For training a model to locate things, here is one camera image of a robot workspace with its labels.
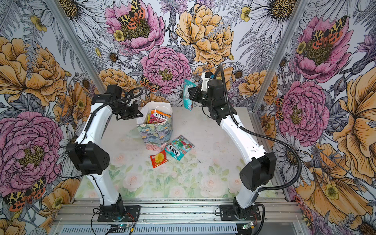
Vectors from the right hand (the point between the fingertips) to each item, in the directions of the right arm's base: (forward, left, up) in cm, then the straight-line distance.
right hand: (186, 92), depth 74 cm
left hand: (-3, +26, -15) cm, 31 cm away
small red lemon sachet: (-16, +19, -38) cm, 45 cm away
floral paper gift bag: (-9, +17, -15) cm, 24 cm away
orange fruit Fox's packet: (+4, +19, -20) cm, 28 cm away
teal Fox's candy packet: (-2, 0, -5) cm, 5 cm away
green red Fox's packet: (-9, +8, -37) cm, 39 cm away
